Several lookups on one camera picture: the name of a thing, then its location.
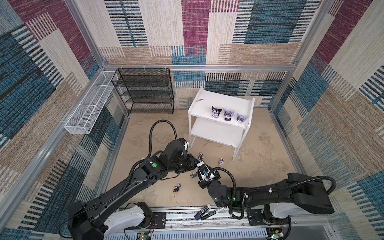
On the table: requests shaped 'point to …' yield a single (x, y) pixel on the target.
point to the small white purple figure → (221, 162)
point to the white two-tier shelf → (220, 118)
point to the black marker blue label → (203, 211)
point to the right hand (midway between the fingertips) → (201, 166)
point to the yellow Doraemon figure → (201, 157)
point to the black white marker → (211, 213)
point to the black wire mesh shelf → (145, 90)
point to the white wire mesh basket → (81, 121)
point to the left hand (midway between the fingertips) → (200, 161)
